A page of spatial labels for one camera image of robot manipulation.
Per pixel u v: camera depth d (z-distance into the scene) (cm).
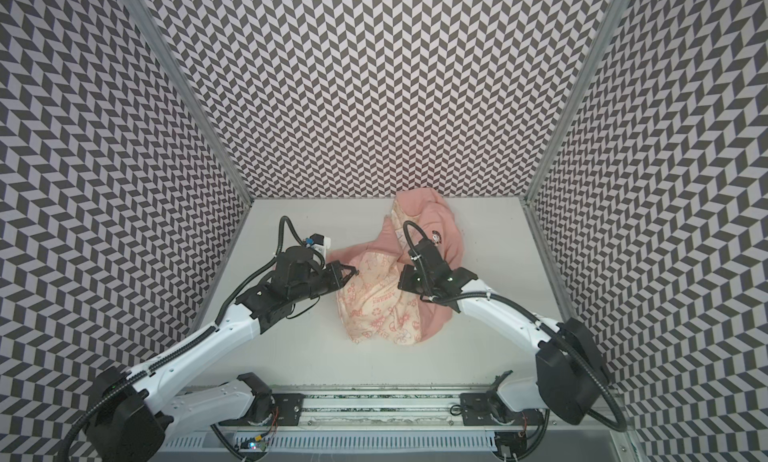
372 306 89
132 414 38
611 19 70
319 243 72
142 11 73
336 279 67
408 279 72
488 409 65
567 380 41
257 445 67
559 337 43
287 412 72
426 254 62
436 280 61
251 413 63
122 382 40
